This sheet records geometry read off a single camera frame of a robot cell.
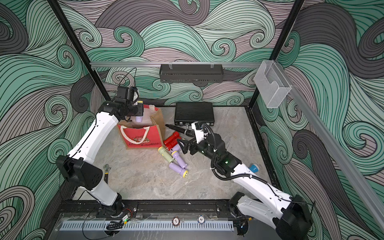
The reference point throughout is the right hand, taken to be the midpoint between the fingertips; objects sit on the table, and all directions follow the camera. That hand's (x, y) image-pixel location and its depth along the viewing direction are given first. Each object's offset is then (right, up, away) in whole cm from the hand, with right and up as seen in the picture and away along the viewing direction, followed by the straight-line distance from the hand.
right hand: (183, 137), depth 70 cm
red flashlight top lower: (-8, -8, +25) cm, 27 cm away
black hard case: (+1, +14, +49) cm, 51 cm away
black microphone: (+4, -1, +31) cm, 32 cm away
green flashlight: (-11, -13, +20) cm, 26 cm away
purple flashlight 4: (0, -21, +13) cm, 25 cm away
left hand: (-24, +16, +10) cm, 31 cm away
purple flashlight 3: (-4, -14, +18) cm, 23 cm away
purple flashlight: (-5, -10, +24) cm, 26 cm away
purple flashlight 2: (-24, +9, +9) cm, 28 cm away
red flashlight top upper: (-8, -5, +28) cm, 29 cm away
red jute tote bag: (-20, 0, +12) cm, 23 cm away
